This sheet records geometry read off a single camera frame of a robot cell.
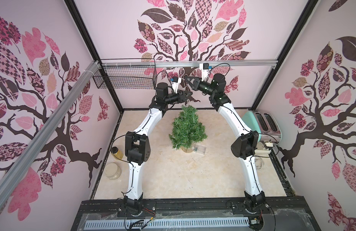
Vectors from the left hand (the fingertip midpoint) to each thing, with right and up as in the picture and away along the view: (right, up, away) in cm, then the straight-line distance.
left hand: (189, 93), depth 85 cm
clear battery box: (+8, -36, +11) cm, 39 cm away
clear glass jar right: (+45, -44, +5) cm, 63 cm away
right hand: (-3, +7, -9) cm, 12 cm away
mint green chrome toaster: (+49, -19, +3) cm, 52 cm away
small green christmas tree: (-2, -22, -12) cm, 25 cm away
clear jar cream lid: (-44, -46, -4) cm, 64 cm away
